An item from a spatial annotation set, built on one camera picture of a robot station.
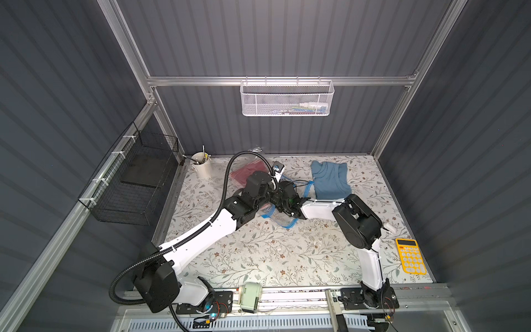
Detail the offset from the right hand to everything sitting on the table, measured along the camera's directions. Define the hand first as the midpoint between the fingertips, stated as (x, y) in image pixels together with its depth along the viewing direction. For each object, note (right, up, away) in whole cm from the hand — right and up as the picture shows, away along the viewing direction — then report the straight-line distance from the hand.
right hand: (266, 195), depth 96 cm
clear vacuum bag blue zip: (+1, -5, -19) cm, 19 cm away
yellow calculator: (+59, -23, -14) cm, 65 cm away
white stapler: (+55, -14, -7) cm, 57 cm away
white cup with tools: (-32, +16, +6) cm, 36 cm away
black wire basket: (-49, +5, -23) cm, 54 cm away
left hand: (+6, +7, -21) cm, 23 cm away
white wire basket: (+12, +56, +27) cm, 63 cm away
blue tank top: (+34, +7, +12) cm, 37 cm away
